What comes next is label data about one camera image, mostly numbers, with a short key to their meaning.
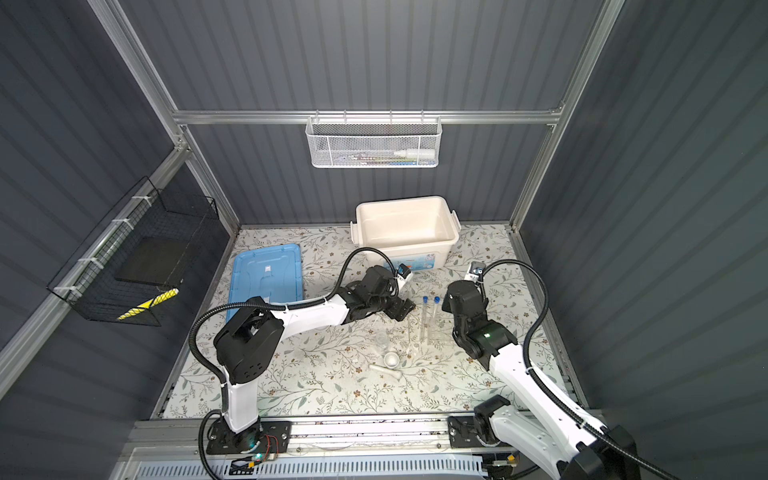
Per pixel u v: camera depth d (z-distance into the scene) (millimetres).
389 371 828
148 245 763
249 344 504
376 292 722
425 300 989
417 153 867
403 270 804
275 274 1055
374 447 735
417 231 1075
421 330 915
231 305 477
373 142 1238
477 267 677
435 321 904
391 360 852
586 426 408
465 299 570
